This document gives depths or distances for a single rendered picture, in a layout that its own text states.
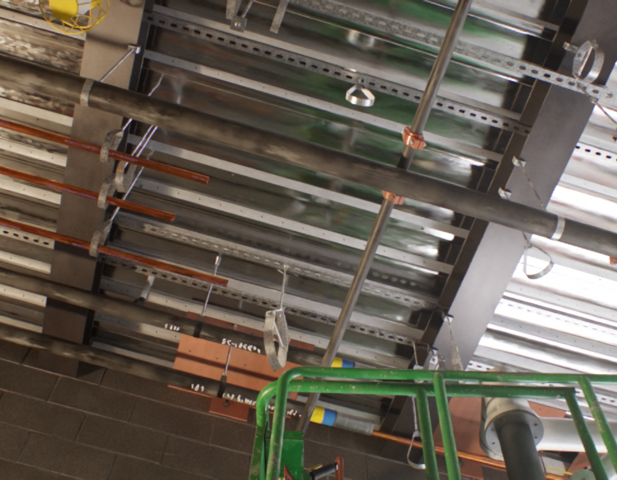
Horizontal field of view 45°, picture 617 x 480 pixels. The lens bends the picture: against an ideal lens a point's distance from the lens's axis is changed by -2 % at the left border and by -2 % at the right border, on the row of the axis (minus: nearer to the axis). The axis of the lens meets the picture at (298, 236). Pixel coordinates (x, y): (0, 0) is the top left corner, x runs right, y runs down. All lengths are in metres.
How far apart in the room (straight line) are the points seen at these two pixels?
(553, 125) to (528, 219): 0.68
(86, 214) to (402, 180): 1.54
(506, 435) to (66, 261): 2.09
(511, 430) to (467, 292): 1.03
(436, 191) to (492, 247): 0.91
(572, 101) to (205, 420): 2.30
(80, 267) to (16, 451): 0.86
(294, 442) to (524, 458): 0.73
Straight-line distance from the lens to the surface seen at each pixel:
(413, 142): 2.52
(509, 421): 2.66
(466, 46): 2.93
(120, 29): 3.12
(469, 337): 3.64
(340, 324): 2.89
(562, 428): 2.94
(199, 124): 2.47
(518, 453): 2.56
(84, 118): 3.27
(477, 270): 3.45
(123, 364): 3.41
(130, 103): 2.50
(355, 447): 4.07
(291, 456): 2.49
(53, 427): 3.74
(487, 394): 2.53
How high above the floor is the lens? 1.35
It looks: 62 degrees up
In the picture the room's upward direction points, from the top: 6 degrees clockwise
